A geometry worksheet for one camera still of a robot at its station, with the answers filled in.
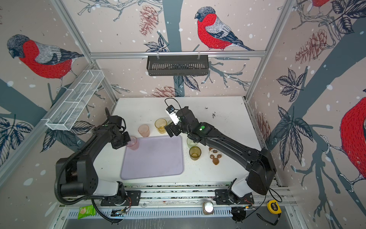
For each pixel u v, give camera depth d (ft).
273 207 2.26
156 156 2.89
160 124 3.32
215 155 2.81
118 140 2.38
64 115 2.34
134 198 2.39
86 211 2.29
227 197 2.43
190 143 3.07
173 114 2.11
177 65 3.44
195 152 2.90
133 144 3.10
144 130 3.20
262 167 1.31
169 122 2.20
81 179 1.38
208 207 2.03
